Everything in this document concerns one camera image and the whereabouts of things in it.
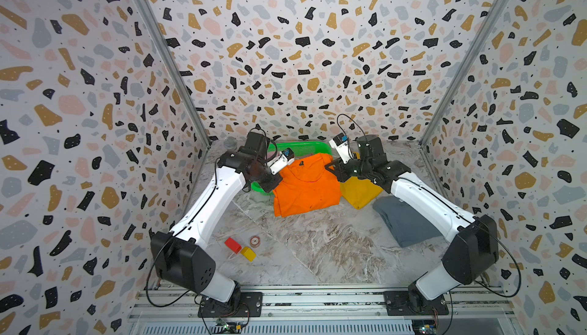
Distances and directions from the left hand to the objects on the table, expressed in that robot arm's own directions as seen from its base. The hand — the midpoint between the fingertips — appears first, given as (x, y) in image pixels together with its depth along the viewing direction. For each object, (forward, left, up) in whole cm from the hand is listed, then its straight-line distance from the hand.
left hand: (277, 175), depth 80 cm
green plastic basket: (+37, -7, -25) cm, 46 cm away
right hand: (+3, -18, +2) cm, 18 cm away
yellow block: (-19, +11, -22) cm, 31 cm away
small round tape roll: (-15, +10, -22) cm, 28 cm away
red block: (-16, +18, -22) cm, 32 cm away
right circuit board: (-42, -47, -23) cm, 67 cm away
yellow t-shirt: (+6, -34, -21) cm, 40 cm away
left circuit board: (-41, +16, -23) cm, 50 cm away
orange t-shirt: (-2, -10, -4) cm, 11 cm away
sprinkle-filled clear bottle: (+10, +17, +6) cm, 21 cm away
